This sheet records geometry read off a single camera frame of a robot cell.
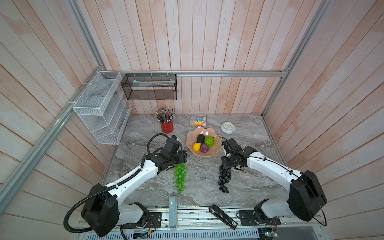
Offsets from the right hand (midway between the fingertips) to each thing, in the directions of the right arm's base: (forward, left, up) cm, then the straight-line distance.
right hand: (226, 161), depth 87 cm
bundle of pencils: (+29, +39, +9) cm, 50 cm away
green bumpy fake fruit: (+14, +9, +1) cm, 17 cm away
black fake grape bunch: (-8, +1, -2) cm, 8 cm away
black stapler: (-29, +3, -3) cm, 29 cm away
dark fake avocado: (+17, +15, -1) cm, 22 cm away
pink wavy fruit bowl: (+15, +12, -2) cm, 19 cm away
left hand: (-2, +26, +6) cm, 27 cm away
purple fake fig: (+10, +13, -2) cm, 16 cm away
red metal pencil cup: (+27, +38, -1) cm, 47 cm away
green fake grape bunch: (-6, +27, -2) cm, 28 cm away
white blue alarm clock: (+30, -6, -4) cm, 31 cm away
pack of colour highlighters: (+36, +16, -4) cm, 40 cm away
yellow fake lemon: (+10, +18, -1) cm, 20 cm away
